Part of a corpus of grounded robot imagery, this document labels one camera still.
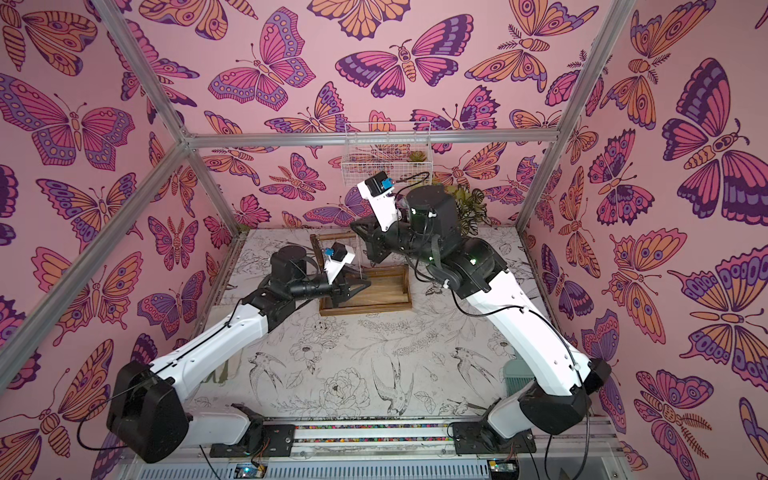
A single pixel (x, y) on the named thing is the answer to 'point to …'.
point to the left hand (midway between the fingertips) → (370, 279)
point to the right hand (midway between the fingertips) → (357, 219)
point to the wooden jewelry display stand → (390, 288)
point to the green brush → (517, 372)
